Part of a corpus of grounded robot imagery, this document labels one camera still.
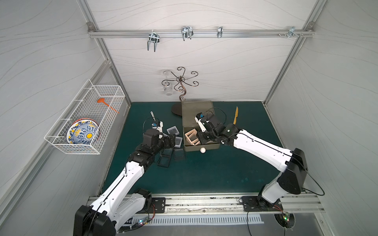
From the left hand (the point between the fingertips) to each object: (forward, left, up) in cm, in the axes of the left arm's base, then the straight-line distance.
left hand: (169, 135), depth 80 cm
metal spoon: (+28, +18, -17) cm, 38 cm away
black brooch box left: (-5, +4, -18) cm, 19 cm away
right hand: (+1, -16, +2) cm, 16 cm away
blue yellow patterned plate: (-9, +34, +16) cm, 39 cm away
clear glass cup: (+37, +5, +3) cm, 37 cm away
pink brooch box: (+1, -12, -2) cm, 12 cm away
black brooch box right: (-2, -4, -19) cm, 19 cm away
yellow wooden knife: (+31, -47, -19) cm, 59 cm away
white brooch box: (+15, +1, -16) cm, 22 cm away
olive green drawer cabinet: (+17, -11, +2) cm, 21 cm away
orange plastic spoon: (+13, +37, +14) cm, 41 cm away
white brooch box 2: (+2, -4, -9) cm, 10 cm away
